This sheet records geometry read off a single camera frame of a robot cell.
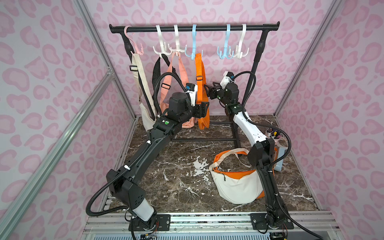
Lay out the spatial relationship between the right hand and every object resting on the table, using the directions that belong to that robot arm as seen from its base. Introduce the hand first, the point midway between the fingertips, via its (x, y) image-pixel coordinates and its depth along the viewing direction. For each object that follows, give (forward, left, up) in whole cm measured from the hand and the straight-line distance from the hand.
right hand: (209, 83), depth 88 cm
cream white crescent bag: (-50, -19, -31) cm, 62 cm away
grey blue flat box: (-36, -41, -32) cm, 63 cm away
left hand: (-21, +3, +5) cm, 22 cm away
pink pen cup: (-18, -41, -26) cm, 52 cm away
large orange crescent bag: (-41, -19, -34) cm, 57 cm away
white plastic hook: (+83, +44, -11) cm, 95 cm away
